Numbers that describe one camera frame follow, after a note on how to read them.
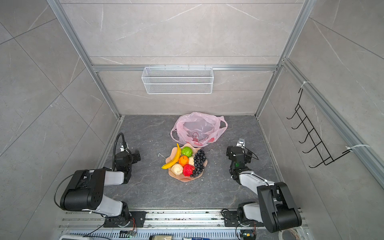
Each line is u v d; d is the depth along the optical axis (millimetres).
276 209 416
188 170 834
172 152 924
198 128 1072
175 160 883
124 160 717
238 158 683
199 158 855
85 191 450
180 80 1005
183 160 858
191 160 870
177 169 834
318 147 635
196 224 730
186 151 901
